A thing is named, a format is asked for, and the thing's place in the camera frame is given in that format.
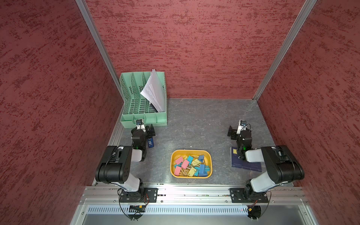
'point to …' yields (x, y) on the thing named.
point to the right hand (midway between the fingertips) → (236, 128)
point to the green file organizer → (136, 106)
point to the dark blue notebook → (237, 162)
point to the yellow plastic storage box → (208, 158)
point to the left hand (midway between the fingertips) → (145, 127)
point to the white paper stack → (154, 91)
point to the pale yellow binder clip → (196, 162)
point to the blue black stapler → (150, 142)
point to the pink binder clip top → (185, 163)
